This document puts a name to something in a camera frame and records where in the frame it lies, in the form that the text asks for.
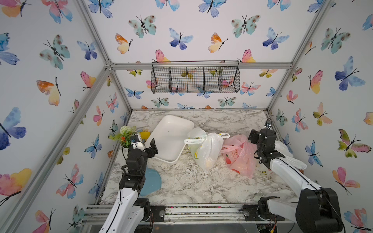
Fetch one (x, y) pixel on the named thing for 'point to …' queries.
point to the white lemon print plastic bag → (206, 148)
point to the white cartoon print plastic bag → (288, 157)
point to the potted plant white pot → (124, 135)
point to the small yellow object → (144, 135)
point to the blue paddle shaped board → (152, 183)
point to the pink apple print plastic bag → (240, 155)
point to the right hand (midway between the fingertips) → (263, 130)
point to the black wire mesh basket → (195, 76)
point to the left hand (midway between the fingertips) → (148, 138)
